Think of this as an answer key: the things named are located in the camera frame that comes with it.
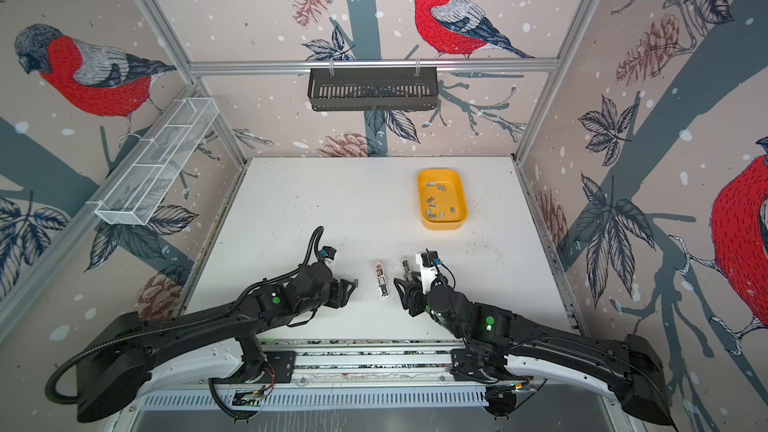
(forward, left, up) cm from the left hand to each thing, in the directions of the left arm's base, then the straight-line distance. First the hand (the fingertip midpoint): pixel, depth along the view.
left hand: (348, 287), depth 80 cm
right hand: (-2, -14, +7) cm, 15 cm away
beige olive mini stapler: (+7, -16, -4) cm, 18 cm away
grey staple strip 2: (+28, -26, -7) cm, 39 cm away
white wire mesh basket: (+24, +51, +24) cm, 61 cm away
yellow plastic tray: (+35, -31, -6) cm, 47 cm away
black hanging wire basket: (+63, -8, +22) cm, 67 cm away
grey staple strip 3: (+28, -30, -7) cm, 42 cm away
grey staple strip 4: (+31, -34, -7) cm, 47 cm away
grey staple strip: (+40, -31, -6) cm, 51 cm away
